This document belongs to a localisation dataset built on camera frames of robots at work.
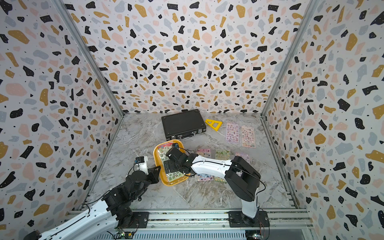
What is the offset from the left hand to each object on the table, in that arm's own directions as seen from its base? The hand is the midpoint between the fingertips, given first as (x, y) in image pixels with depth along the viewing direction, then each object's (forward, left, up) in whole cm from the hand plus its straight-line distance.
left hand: (162, 167), depth 78 cm
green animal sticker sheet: (+15, -36, -14) cm, 41 cm away
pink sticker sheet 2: (+27, -55, -13) cm, 62 cm away
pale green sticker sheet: (+9, +2, -2) cm, 10 cm away
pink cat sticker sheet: (+17, -24, -14) cm, 32 cm away
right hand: (+4, -3, -6) cm, 8 cm away
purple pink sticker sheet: (+13, -49, -13) cm, 53 cm away
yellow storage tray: (+12, -9, +3) cm, 15 cm away
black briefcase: (+39, -7, -11) cm, 41 cm away
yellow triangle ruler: (+41, -29, -13) cm, 52 cm away
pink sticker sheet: (+32, -43, -13) cm, 55 cm away
